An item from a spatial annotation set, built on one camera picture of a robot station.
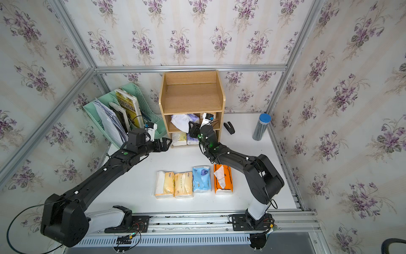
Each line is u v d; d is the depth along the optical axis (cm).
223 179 80
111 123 81
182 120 85
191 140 98
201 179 84
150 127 72
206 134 65
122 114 93
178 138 97
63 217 39
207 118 75
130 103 94
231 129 109
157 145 72
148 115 115
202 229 73
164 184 80
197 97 87
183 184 80
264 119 91
